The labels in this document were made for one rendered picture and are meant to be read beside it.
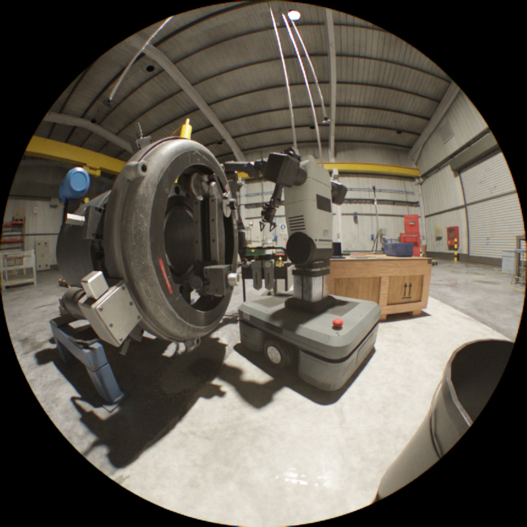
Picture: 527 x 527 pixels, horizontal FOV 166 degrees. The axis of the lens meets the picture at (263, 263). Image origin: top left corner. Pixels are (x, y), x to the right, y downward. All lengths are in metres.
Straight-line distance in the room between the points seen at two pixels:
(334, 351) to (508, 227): 8.61
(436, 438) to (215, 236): 0.80
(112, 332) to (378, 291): 1.46
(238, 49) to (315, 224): 8.48
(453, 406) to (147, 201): 0.62
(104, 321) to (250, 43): 8.77
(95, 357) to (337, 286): 1.39
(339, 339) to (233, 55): 9.07
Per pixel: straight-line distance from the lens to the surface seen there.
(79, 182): 1.16
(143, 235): 0.41
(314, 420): 0.69
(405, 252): 1.72
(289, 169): 0.73
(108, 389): 0.83
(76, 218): 0.46
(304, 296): 0.87
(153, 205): 0.43
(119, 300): 0.40
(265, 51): 8.85
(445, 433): 0.33
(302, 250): 0.81
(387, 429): 0.71
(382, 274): 1.41
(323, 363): 0.68
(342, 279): 1.32
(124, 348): 0.56
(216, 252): 0.69
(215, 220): 0.69
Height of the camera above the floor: 0.55
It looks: 5 degrees down
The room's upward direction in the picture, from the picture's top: 2 degrees counter-clockwise
